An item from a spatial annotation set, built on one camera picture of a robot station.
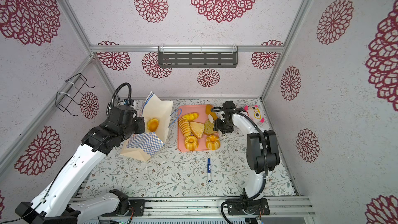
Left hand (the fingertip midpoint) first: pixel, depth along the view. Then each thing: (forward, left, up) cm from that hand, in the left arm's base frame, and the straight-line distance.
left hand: (141, 123), depth 73 cm
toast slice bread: (+13, -34, -25) cm, 44 cm away
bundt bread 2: (+1, -35, -22) cm, 41 cm away
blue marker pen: (-13, -32, -26) cm, 44 cm away
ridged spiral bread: (+14, -18, -23) cm, 33 cm away
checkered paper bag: (-5, +2, -13) cm, 14 cm away
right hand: (+10, -39, -19) cm, 45 cm away
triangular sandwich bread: (+12, -26, -23) cm, 36 cm away
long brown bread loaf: (+27, -34, -23) cm, 49 cm away
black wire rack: (+18, +36, +6) cm, 41 cm away
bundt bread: (+2, -23, -24) cm, 33 cm away
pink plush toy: (+21, -65, -19) cm, 71 cm away
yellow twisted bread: (+23, -22, -24) cm, 40 cm away
